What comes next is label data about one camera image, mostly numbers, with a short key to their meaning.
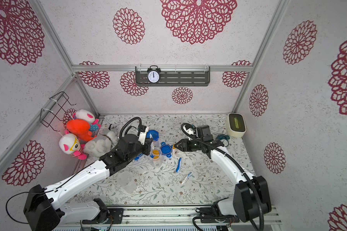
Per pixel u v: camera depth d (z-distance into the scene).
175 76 0.96
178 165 0.92
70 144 0.80
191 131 0.74
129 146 0.56
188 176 0.86
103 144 0.92
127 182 0.86
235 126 1.06
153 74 0.90
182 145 0.70
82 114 0.94
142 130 0.64
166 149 1.00
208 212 0.74
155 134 0.90
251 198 0.41
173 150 0.91
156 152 0.85
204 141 0.59
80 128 0.91
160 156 0.84
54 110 0.77
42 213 0.38
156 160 0.85
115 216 0.73
